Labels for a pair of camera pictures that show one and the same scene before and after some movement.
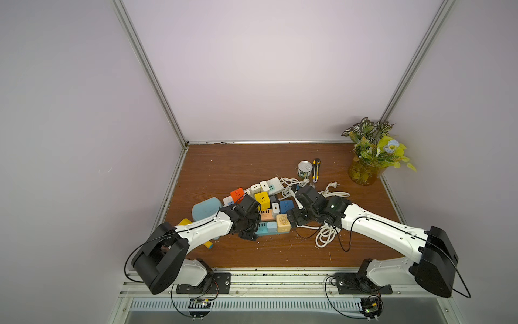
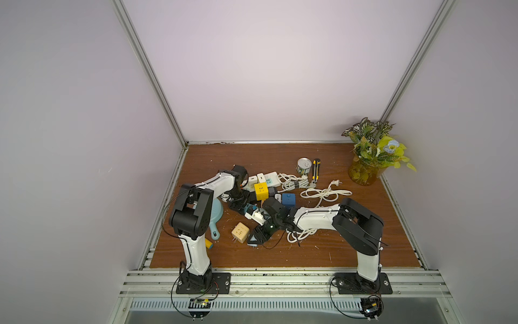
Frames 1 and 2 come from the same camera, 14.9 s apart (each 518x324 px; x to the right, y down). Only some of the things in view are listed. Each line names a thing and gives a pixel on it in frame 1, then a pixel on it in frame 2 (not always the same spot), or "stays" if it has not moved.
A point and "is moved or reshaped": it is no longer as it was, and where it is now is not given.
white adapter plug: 255,188 -> 252,180
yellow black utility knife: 315,170 stays
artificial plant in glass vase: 374,150 stays
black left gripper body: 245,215 -> 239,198
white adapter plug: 264,186 -> 261,177
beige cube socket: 283,225 is moved or reshaped
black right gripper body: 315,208 -> 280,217
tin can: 304,169 stays
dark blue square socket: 285,205 stays
